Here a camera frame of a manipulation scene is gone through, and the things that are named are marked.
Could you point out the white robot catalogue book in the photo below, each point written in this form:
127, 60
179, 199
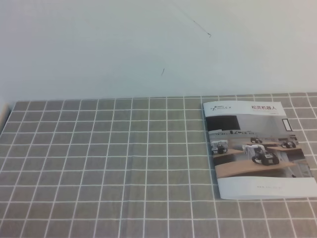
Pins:
255, 153

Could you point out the grey checked tablecloth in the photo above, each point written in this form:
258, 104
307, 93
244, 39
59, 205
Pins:
136, 168

